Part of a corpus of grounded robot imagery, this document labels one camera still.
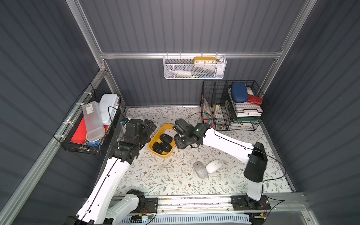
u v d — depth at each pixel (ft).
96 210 1.24
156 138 3.23
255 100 3.08
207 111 3.53
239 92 3.27
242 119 3.23
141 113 3.82
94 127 2.16
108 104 2.47
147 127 2.13
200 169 2.71
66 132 2.00
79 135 2.20
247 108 2.99
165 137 3.22
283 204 2.34
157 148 2.99
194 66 2.94
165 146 3.02
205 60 2.85
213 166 2.80
